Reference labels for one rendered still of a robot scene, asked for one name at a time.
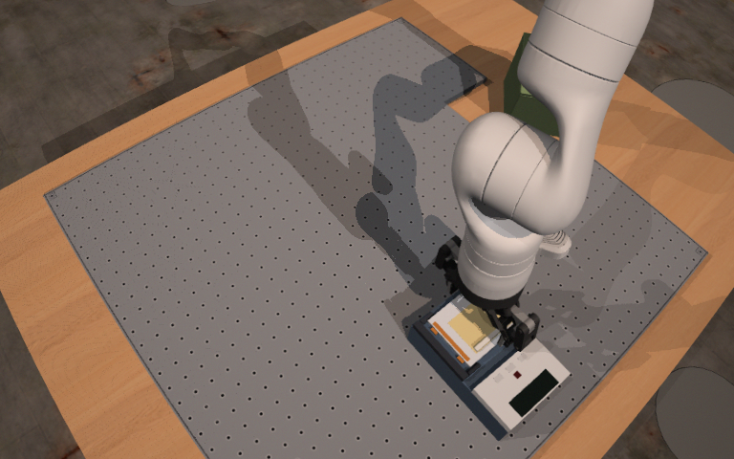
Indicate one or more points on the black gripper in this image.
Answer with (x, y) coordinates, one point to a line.
(508, 309)

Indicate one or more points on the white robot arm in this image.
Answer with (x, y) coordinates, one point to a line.
(518, 187)

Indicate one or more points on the dark blue and white dock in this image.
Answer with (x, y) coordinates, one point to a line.
(515, 384)

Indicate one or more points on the white bar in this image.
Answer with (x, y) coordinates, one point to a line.
(486, 340)

